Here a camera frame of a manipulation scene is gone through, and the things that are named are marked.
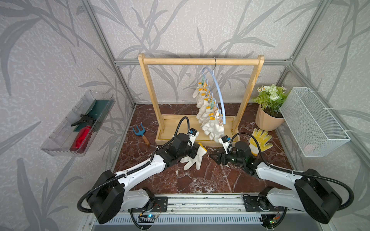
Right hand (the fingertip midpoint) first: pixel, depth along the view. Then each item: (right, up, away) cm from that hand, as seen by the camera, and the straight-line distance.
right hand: (211, 153), depth 82 cm
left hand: (-7, +4, -2) cm, 8 cm away
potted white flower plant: (+37, +21, +8) cm, 44 cm away
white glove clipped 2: (-2, +19, -7) cm, 20 cm away
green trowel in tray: (-60, +27, -8) cm, 66 cm away
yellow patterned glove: (+37, +4, +17) cm, 41 cm away
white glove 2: (-6, +1, -2) cm, 7 cm away
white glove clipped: (-9, +38, +12) cm, 41 cm away
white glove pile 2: (-4, +23, 0) cm, 23 cm away
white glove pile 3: (+3, +13, -5) cm, 15 cm away
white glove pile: (-6, +32, +8) cm, 33 cm away
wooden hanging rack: (-32, +15, +20) cm, 41 cm away
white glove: (+1, +9, +1) cm, 9 cm away
